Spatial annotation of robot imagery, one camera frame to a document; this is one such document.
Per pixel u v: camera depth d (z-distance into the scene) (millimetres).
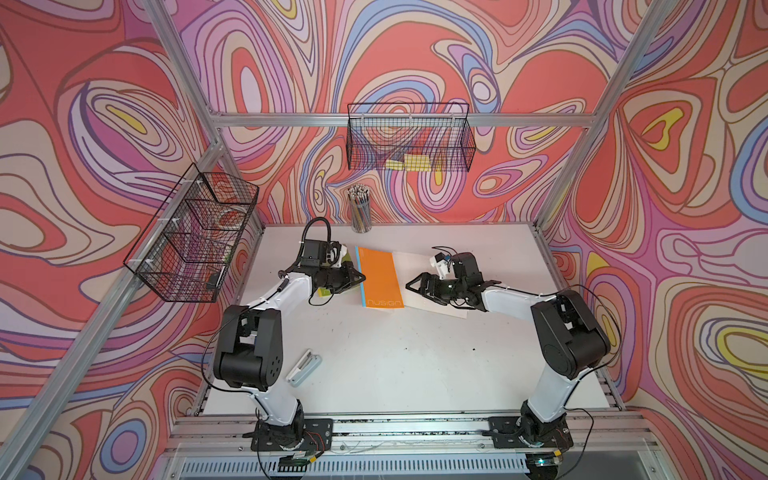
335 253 814
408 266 1074
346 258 879
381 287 902
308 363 839
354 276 848
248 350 474
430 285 823
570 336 484
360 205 1081
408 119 870
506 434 730
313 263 734
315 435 724
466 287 746
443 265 878
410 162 823
